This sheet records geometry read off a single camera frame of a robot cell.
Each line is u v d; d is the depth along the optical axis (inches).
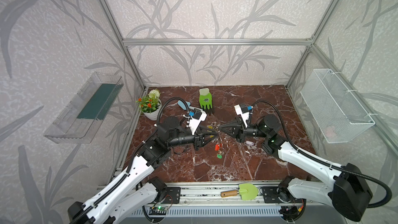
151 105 35.7
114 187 16.2
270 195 28.9
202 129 23.8
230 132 24.4
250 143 34.8
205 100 43.9
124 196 17.1
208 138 23.6
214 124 26.2
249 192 29.1
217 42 38.3
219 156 26.2
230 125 23.8
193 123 21.7
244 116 22.9
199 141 21.3
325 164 17.8
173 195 28.8
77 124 24.8
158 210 28.3
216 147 24.9
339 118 24.5
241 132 23.0
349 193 15.4
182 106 42.6
